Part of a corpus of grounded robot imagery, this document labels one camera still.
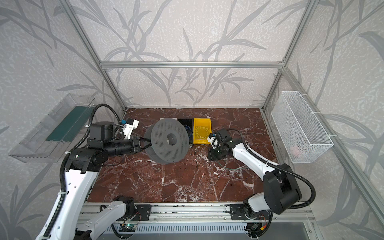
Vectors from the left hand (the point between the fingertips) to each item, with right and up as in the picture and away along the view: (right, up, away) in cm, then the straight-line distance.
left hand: (154, 138), depth 63 cm
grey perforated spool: (+5, -2, +5) cm, 8 cm away
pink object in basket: (+66, -7, +11) cm, 68 cm away
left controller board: (-16, -44, +8) cm, 47 cm away
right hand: (+24, -11, +23) cm, 35 cm away
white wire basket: (+62, +1, -2) cm, 62 cm away
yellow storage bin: (+23, +6, +44) cm, 50 cm away
